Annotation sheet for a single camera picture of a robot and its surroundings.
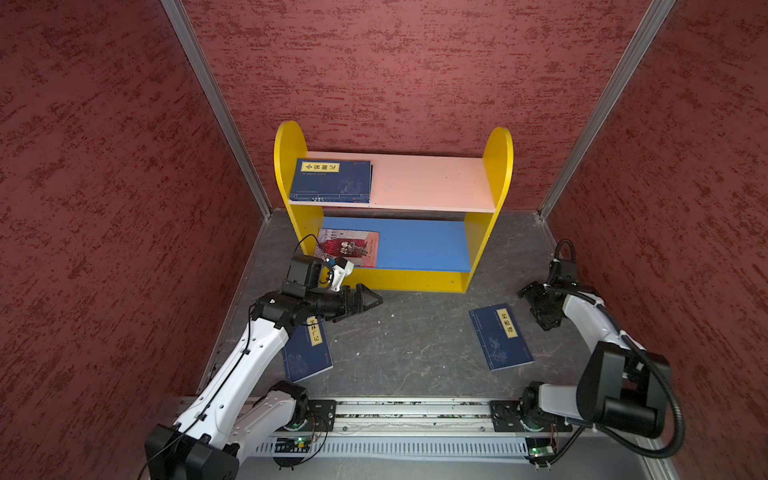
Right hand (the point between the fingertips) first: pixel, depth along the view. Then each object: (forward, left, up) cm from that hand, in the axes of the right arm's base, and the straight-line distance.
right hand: (522, 307), depth 88 cm
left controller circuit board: (-32, +65, -6) cm, 72 cm away
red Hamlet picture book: (+17, +49, +10) cm, 53 cm away
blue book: (-9, +65, -5) cm, 66 cm away
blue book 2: (-7, +7, -5) cm, 11 cm away
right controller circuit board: (-34, +4, -6) cm, 35 cm away
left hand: (-7, +45, +15) cm, 48 cm away
